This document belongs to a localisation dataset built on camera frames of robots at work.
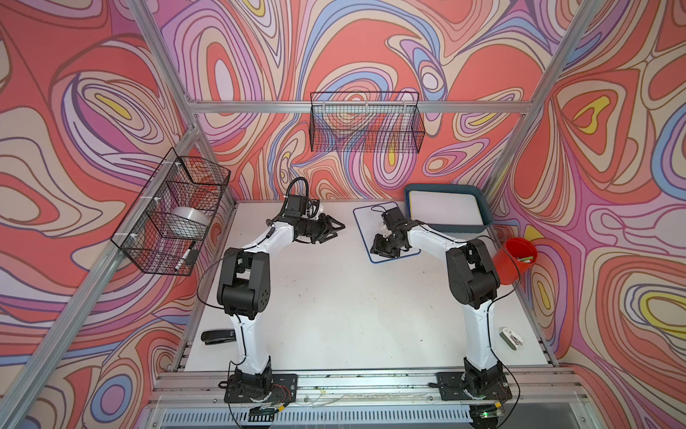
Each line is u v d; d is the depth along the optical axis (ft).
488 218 3.54
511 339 2.63
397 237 2.52
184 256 2.36
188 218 2.34
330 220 2.86
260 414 2.36
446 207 3.70
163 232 2.37
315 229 2.78
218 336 2.59
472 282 1.85
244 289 1.74
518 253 2.85
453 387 2.40
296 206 2.57
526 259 2.85
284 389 2.39
